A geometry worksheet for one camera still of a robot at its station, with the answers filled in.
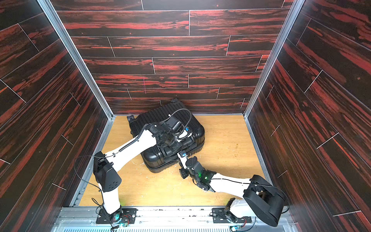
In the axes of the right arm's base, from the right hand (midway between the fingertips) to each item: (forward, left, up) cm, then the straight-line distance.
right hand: (183, 161), depth 86 cm
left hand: (+5, +1, +10) cm, 11 cm away
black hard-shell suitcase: (-5, +14, +9) cm, 18 cm away
